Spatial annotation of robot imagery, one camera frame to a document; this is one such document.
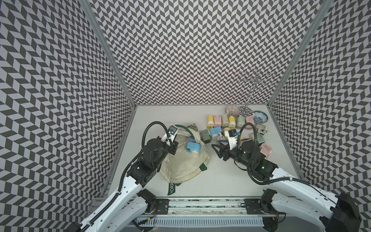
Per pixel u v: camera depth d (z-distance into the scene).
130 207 0.57
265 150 0.87
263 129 0.99
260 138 0.93
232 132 0.63
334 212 0.40
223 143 0.75
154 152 0.51
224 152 0.64
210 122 0.99
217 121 0.99
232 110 1.12
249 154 0.54
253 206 0.74
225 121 0.99
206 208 0.74
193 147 0.87
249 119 0.99
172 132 0.59
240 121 0.99
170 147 0.59
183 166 0.85
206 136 0.95
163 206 0.72
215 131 0.96
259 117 1.08
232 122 0.99
